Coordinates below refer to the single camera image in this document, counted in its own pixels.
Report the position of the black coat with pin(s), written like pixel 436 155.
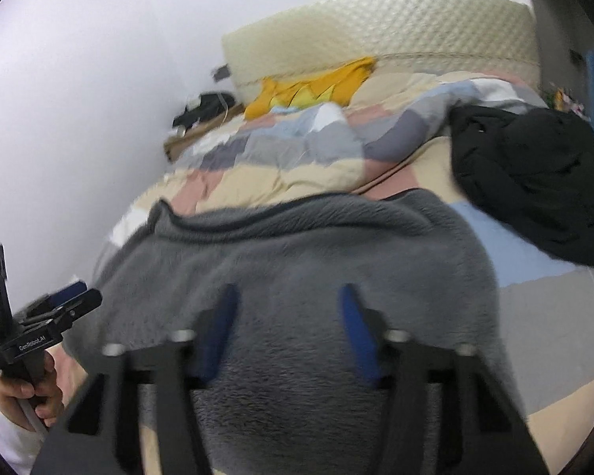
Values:
pixel 534 173

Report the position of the wooden nightstand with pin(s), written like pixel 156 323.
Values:
pixel 198 133

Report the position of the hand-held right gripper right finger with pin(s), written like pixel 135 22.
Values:
pixel 359 326

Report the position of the person's left hand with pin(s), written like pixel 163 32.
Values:
pixel 10 391

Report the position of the pastel patchwork duvet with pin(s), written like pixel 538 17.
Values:
pixel 287 148

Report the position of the black bag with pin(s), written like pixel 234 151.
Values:
pixel 205 108

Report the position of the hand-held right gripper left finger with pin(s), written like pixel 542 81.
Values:
pixel 218 326

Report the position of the grey wall socket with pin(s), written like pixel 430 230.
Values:
pixel 221 73

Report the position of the group of small bottles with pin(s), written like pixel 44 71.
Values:
pixel 567 99

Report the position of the yellow garment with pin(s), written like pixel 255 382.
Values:
pixel 317 86

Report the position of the person's left forearm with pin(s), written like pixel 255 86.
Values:
pixel 5 440

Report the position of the grey fleece zip jacket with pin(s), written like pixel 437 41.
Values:
pixel 302 282

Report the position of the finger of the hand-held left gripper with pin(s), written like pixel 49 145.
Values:
pixel 81 304
pixel 67 293

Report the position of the cream quilted headboard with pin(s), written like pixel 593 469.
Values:
pixel 401 29

